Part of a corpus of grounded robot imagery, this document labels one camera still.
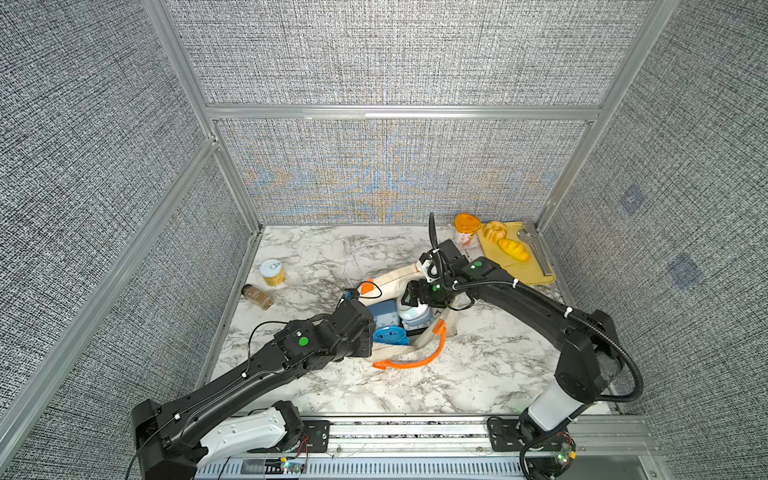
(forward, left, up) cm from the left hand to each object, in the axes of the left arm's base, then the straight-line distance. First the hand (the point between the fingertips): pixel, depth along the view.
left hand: (375, 338), depth 71 cm
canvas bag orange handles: (+14, -4, +1) cm, 15 cm away
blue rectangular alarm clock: (+10, -3, -8) cm, 13 cm away
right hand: (+13, -10, -2) cm, 17 cm away
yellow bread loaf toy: (+39, -52, -16) cm, 66 cm away
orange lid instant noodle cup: (+44, -34, -9) cm, 56 cm away
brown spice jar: (+21, +37, -14) cm, 45 cm away
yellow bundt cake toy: (+47, -46, -14) cm, 68 cm away
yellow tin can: (+30, +34, -13) cm, 47 cm away
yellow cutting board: (+31, -56, -20) cm, 67 cm away
